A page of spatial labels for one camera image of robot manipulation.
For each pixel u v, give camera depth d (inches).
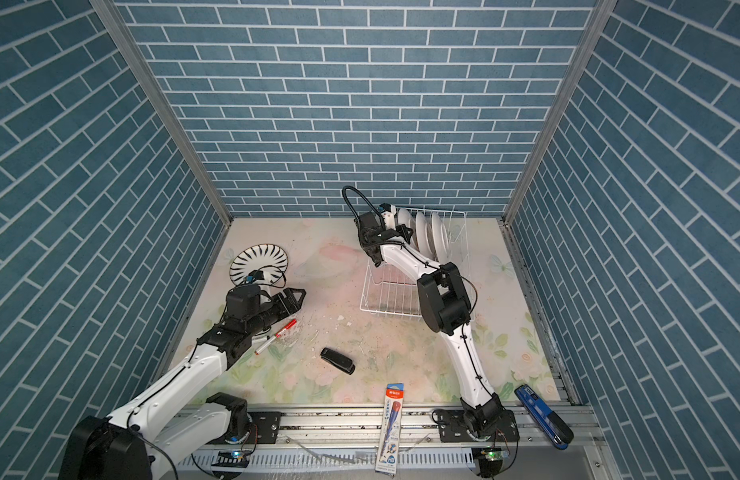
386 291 38.6
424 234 38.2
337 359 32.5
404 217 39.2
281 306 29.0
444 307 23.5
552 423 28.6
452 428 28.9
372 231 31.8
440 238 37.9
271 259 42.6
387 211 35.5
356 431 29.1
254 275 29.2
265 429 29.0
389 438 28.1
